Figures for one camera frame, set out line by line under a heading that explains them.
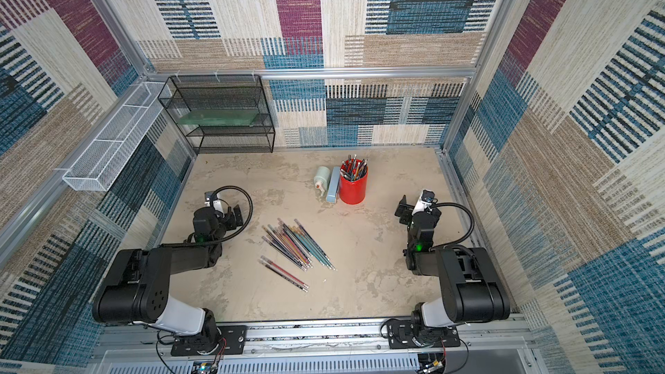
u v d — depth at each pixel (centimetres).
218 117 94
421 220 77
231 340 73
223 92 101
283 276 85
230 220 82
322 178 102
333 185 102
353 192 97
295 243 92
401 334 73
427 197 76
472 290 44
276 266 87
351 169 96
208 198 79
